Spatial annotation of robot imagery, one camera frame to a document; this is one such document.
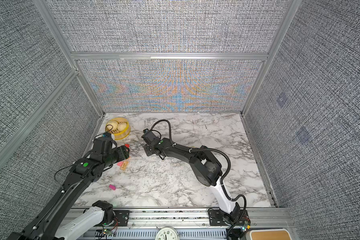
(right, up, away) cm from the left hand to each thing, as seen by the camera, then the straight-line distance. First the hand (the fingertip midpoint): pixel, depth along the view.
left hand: (125, 150), depth 77 cm
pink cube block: (0, -5, -8) cm, 9 cm away
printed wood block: (-5, -11, +13) cm, 18 cm away
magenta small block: (-10, -21, +7) cm, 24 cm away
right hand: (+9, 0, +16) cm, 19 cm away
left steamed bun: (-19, +14, +28) cm, 36 cm away
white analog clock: (+22, -35, -11) cm, 43 cm away
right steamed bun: (-13, +13, +28) cm, 33 cm away
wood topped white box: (+68, -36, -10) cm, 78 cm away
